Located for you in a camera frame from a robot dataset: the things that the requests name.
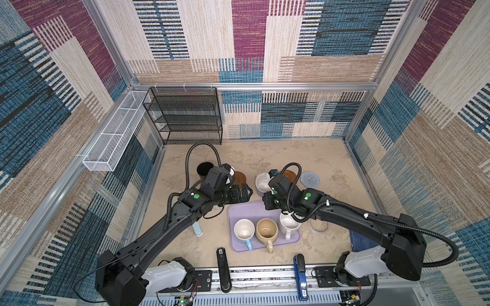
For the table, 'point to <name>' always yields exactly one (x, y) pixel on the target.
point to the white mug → (287, 225)
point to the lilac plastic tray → (254, 210)
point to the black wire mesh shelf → (185, 113)
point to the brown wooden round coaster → (240, 179)
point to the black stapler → (224, 281)
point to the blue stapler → (300, 277)
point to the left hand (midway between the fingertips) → (245, 190)
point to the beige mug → (267, 231)
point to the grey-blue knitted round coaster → (309, 179)
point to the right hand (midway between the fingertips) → (265, 200)
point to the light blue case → (197, 229)
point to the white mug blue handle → (244, 229)
